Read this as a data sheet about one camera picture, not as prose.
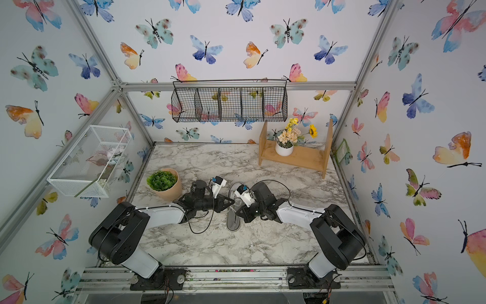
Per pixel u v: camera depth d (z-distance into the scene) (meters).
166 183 0.89
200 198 0.74
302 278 0.73
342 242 0.44
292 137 0.91
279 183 0.78
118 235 0.45
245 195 0.79
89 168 0.72
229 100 0.98
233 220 0.87
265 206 0.68
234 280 0.74
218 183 0.81
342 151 1.13
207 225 0.89
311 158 1.04
